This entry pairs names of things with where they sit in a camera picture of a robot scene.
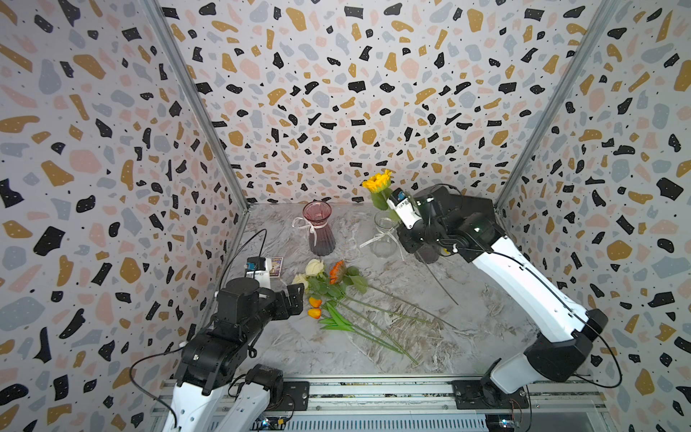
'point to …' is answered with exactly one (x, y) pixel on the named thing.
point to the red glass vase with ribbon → (321, 240)
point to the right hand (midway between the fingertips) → (399, 228)
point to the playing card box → (276, 265)
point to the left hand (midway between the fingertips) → (290, 286)
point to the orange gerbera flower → (338, 272)
